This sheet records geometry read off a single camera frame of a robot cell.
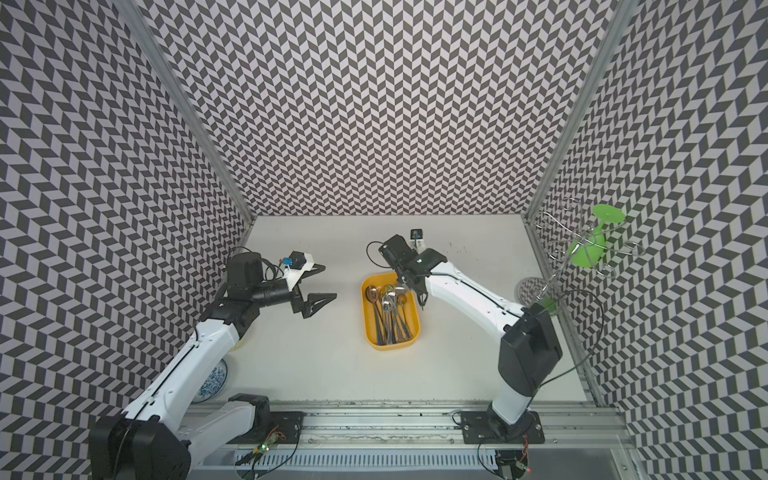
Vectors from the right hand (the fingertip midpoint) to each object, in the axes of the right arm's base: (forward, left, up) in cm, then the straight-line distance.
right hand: (422, 275), depth 84 cm
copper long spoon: (+1, +15, -13) cm, 20 cm away
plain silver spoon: (+3, +7, -14) cm, 16 cm away
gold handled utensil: (+1, +6, -15) cm, 17 cm away
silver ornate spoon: (-2, +11, -15) cm, 18 cm away
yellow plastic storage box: (-2, +3, -15) cm, 16 cm away
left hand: (-6, +25, +7) cm, 26 cm away
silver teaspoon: (+1, +9, -14) cm, 17 cm away
